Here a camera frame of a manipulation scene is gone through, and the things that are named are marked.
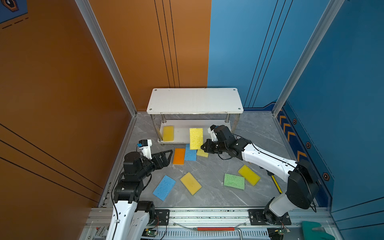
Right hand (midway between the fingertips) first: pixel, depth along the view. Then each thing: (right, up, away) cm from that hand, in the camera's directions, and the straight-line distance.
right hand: (199, 147), depth 80 cm
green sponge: (+20, -19, +3) cm, 28 cm away
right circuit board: (+39, -38, -11) cm, 56 cm away
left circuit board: (-24, -39, -10) cm, 47 cm away
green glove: (+51, -38, -13) cm, 65 cm away
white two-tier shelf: (-4, +25, -1) cm, 25 cm away
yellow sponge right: (+29, -17, +5) cm, 34 cm away
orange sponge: (-13, -8, +14) cm, 20 cm away
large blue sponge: (-19, -22, +1) cm, 29 cm away
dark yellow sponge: (-4, -21, +2) cm, 22 cm away
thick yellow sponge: (-20, +6, +18) cm, 28 cm away
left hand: (-16, -1, -8) cm, 18 cm away
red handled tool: (+7, -37, -10) cm, 39 cm away
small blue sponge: (-5, -7, +14) cm, 16 cm away
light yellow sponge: (-1, +4, 0) cm, 5 cm away
